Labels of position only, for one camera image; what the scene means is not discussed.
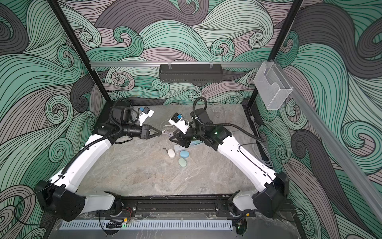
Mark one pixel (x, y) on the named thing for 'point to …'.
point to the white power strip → (179, 147)
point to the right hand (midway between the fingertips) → (171, 136)
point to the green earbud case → (182, 162)
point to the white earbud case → (171, 153)
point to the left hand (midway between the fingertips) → (160, 132)
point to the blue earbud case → (184, 154)
